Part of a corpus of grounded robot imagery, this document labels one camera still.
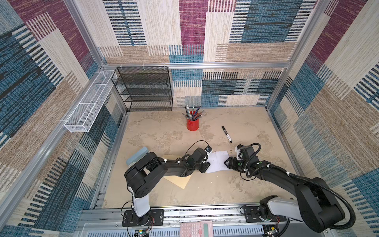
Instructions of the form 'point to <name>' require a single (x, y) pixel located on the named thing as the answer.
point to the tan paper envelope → (180, 181)
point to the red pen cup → (192, 125)
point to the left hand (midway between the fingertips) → (207, 161)
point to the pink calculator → (197, 229)
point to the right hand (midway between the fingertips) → (229, 166)
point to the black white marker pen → (227, 134)
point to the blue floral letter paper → (216, 160)
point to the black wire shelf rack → (144, 89)
